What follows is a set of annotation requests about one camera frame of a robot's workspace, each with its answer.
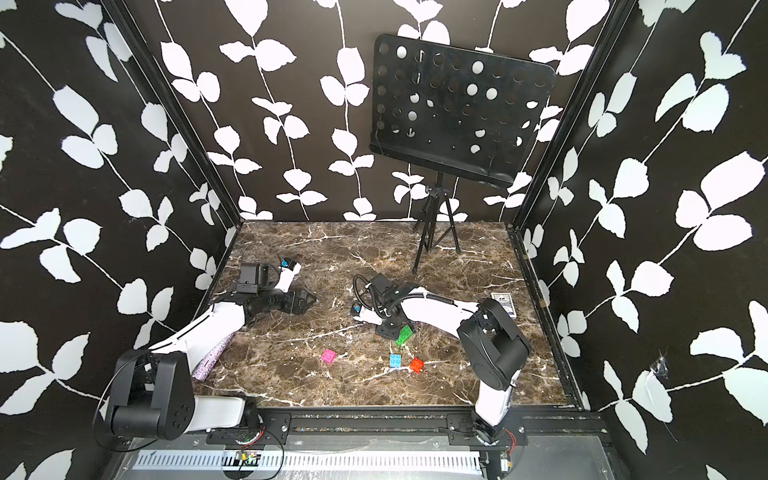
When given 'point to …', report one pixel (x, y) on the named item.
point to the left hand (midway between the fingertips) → (304, 290)
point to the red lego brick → (416, 364)
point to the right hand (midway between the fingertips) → (384, 320)
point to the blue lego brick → (395, 360)
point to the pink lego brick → (329, 355)
